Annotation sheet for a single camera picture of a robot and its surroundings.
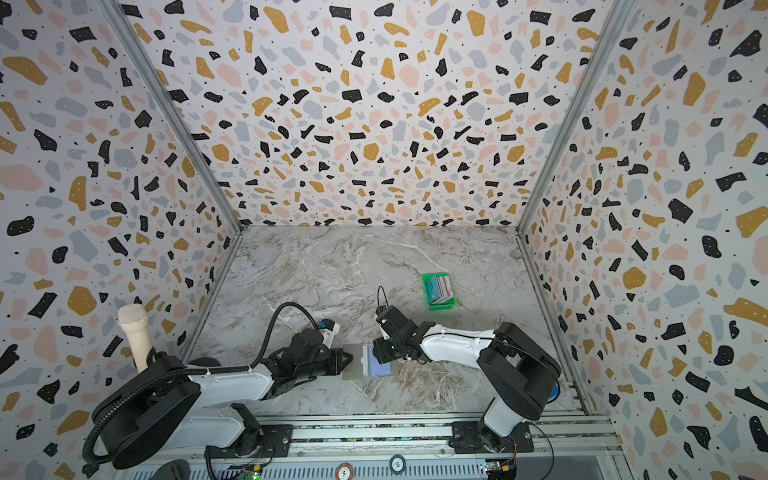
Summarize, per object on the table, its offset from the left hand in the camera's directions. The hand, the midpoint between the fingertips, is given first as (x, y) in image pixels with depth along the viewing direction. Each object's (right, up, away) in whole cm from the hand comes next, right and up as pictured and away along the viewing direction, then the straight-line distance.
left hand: (359, 355), depth 84 cm
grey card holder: (+1, -3, +2) cm, 3 cm away
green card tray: (+27, +12, +13) cm, 32 cm away
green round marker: (+11, -21, -14) cm, 28 cm away
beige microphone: (-43, +15, -23) cm, 51 cm away
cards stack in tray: (+24, +17, +16) cm, 34 cm away
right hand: (+5, +2, +2) cm, 6 cm away
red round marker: (-1, -22, -15) cm, 26 cm away
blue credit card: (+4, -4, +1) cm, 6 cm away
